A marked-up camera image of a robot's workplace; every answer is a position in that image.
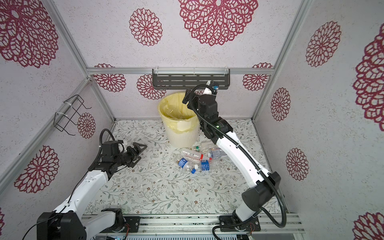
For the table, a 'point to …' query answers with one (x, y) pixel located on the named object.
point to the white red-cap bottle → (187, 153)
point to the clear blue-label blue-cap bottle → (205, 164)
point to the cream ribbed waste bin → (182, 140)
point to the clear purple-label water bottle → (216, 153)
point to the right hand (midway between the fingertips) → (194, 90)
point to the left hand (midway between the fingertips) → (144, 153)
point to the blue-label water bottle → (178, 159)
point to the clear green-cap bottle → (204, 147)
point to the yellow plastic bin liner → (176, 115)
